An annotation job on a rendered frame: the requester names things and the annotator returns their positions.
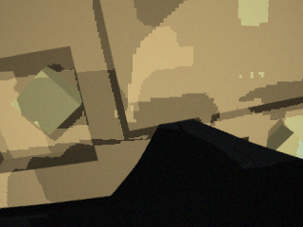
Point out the tan puzzle board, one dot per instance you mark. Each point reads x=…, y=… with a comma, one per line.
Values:
x=236, y=65

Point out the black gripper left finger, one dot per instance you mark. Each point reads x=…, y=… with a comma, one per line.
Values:
x=158, y=193

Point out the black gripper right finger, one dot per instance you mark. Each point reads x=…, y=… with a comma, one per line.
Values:
x=248, y=185

